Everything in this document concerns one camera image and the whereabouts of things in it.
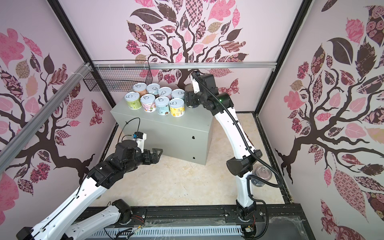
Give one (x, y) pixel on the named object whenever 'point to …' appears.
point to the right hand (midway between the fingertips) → (192, 91)
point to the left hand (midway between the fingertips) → (155, 153)
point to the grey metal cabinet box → (189, 138)
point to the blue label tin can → (262, 171)
